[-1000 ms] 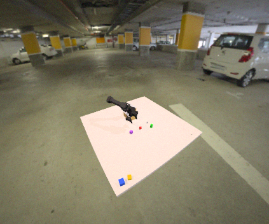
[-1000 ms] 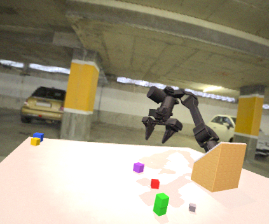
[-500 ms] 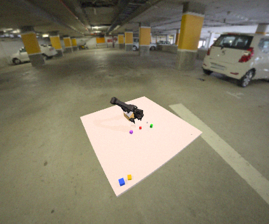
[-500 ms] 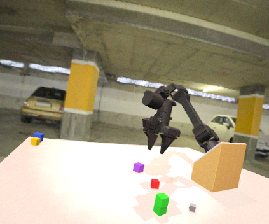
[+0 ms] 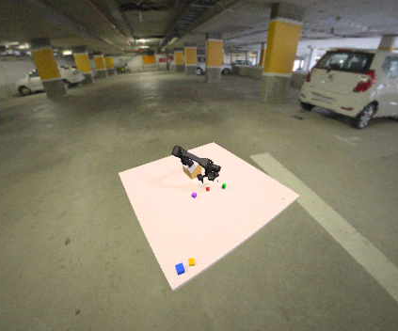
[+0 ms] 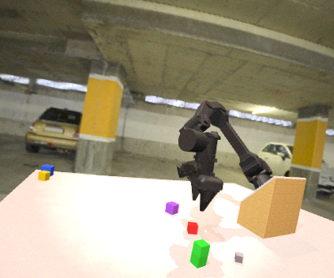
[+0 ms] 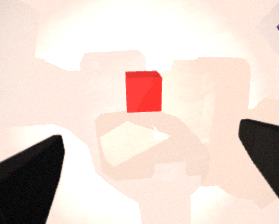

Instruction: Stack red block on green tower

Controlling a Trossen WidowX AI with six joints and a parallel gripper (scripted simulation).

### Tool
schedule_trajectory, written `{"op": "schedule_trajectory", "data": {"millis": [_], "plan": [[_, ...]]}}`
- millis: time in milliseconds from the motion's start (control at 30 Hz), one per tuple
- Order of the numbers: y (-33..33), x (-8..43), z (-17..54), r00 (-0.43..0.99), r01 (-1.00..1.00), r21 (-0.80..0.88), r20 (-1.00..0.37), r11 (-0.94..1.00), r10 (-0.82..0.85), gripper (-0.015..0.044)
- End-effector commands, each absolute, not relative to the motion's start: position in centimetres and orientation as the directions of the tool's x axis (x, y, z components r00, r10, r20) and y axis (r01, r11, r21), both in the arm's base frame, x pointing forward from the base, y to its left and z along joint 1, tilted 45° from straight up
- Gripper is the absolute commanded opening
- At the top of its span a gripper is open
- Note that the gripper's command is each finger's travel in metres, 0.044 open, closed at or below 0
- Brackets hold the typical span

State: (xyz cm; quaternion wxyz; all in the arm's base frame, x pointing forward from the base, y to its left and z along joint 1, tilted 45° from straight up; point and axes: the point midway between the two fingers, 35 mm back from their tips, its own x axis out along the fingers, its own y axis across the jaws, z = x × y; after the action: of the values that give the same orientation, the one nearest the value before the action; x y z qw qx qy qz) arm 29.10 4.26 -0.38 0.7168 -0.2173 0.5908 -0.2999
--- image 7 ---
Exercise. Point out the red block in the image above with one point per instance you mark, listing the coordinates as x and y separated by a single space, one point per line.
143 91

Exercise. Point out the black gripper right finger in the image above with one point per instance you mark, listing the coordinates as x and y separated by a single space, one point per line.
261 142

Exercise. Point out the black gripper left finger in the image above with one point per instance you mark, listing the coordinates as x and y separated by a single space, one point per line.
29 180

